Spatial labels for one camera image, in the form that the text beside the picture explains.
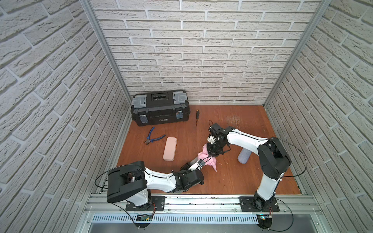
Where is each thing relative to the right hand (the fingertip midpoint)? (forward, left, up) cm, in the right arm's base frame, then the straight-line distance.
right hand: (209, 155), depth 88 cm
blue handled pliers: (+14, +40, -2) cm, 43 cm away
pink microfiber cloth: (-2, +3, +4) cm, 6 cm away
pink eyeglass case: (+7, +25, -2) cm, 26 cm away
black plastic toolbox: (+30, +30, +14) cm, 44 cm away
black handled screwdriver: (+36, +4, -4) cm, 36 cm away
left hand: (-6, +9, -2) cm, 11 cm away
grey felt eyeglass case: (-8, +13, +8) cm, 17 cm away
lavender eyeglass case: (-2, -21, +1) cm, 21 cm away
